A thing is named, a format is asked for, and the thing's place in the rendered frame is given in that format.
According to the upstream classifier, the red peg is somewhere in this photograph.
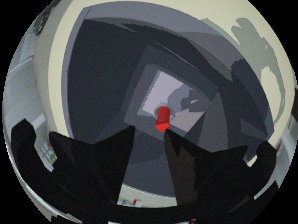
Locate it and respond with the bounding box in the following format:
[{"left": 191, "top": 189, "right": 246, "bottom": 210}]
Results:
[{"left": 156, "top": 107, "right": 170, "bottom": 132}]

